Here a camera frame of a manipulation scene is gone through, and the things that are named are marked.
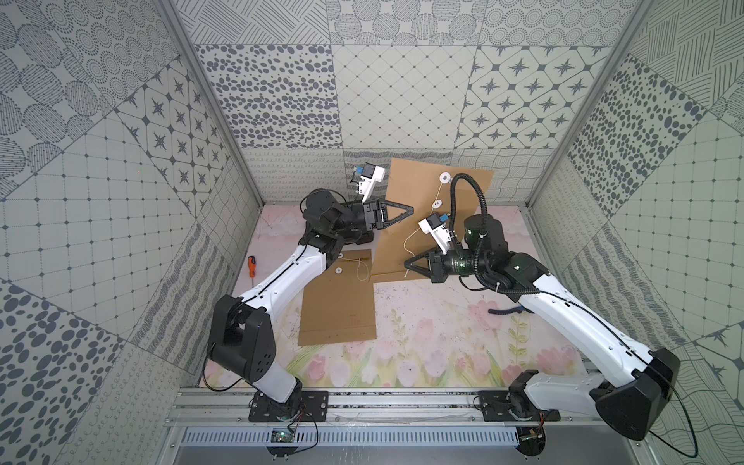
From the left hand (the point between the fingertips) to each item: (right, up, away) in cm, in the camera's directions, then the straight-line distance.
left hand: (420, 223), depth 59 cm
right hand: (-1, -10, +9) cm, 14 cm away
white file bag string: (-1, -7, +7) cm, 10 cm away
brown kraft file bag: (-22, -26, +34) cm, 48 cm away
